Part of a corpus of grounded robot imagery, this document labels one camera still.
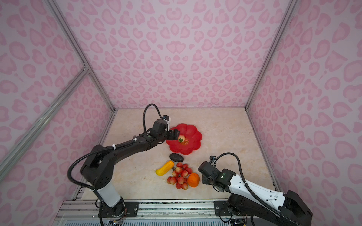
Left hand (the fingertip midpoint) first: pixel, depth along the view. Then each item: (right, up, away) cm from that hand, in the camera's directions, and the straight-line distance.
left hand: (174, 127), depth 88 cm
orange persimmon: (+11, -28, -11) cm, 32 cm away
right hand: (+18, -28, -7) cm, 34 cm away
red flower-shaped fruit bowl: (+12, -8, +13) cm, 19 cm away
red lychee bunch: (+3, -27, -8) cm, 28 cm away
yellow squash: (-5, -24, -4) cm, 25 cm away
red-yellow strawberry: (+4, -8, +8) cm, 12 cm away
